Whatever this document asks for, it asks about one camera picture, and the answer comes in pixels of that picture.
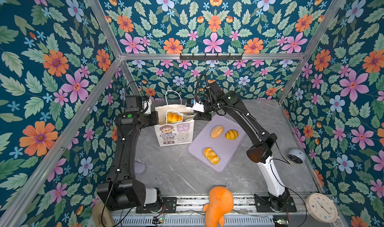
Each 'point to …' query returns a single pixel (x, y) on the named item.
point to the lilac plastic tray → (217, 142)
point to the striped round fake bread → (232, 134)
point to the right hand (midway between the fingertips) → (195, 111)
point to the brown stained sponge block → (101, 216)
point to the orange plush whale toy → (221, 201)
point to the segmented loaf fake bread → (172, 117)
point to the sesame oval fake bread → (217, 131)
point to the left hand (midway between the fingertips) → (157, 113)
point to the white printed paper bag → (176, 133)
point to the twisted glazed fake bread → (211, 156)
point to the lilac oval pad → (139, 168)
